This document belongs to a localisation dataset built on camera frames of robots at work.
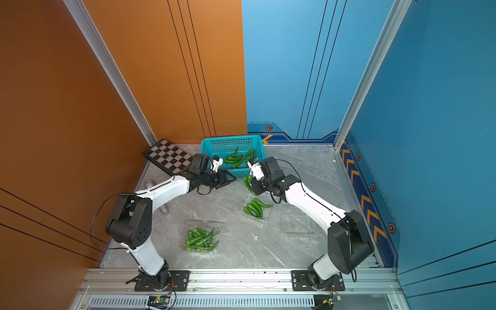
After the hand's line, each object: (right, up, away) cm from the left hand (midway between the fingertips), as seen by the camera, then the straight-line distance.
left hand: (235, 177), depth 90 cm
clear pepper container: (+15, -17, +2) cm, 22 cm away
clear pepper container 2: (+29, -21, -2) cm, 36 cm away
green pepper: (+6, -2, -3) cm, 7 cm away
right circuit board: (+37, -43, -20) cm, 61 cm away
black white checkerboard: (-40, +10, +19) cm, 45 cm away
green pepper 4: (-3, +11, +23) cm, 26 cm away
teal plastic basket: (-3, +14, +26) cm, 30 cm away
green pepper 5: (+7, +12, +23) cm, 27 cm away
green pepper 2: (+13, -14, +3) cm, 19 cm away
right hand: (+9, -1, -5) cm, 10 cm away
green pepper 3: (+9, -15, +2) cm, 18 cm away
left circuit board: (-27, -45, -18) cm, 56 cm away
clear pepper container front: (-13, -24, -9) cm, 29 cm away
